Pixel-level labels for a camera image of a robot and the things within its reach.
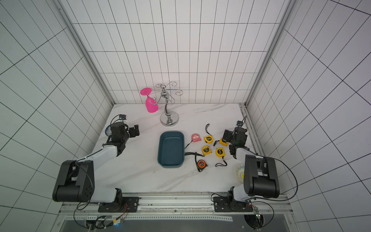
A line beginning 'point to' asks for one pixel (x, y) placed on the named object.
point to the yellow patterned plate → (240, 172)
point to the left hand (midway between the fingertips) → (130, 128)
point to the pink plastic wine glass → (151, 105)
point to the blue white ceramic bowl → (108, 130)
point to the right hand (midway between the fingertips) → (229, 130)
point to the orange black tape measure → (201, 164)
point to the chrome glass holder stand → (171, 118)
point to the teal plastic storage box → (171, 149)
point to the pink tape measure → (195, 137)
